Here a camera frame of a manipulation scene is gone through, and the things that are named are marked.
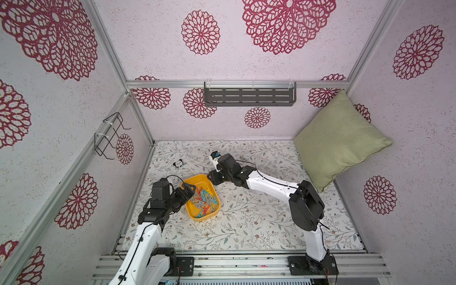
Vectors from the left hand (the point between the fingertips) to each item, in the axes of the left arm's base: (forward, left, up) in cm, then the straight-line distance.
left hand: (191, 192), depth 81 cm
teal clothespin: (+6, -4, -12) cm, 13 cm away
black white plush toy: (+25, +13, -12) cm, 31 cm away
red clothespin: (-3, -5, -13) cm, 14 cm away
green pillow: (+23, -70, +13) cm, 75 cm away
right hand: (+10, -7, +1) cm, 13 cm away
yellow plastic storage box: (+1, -5, -12) cm, 13 cm away
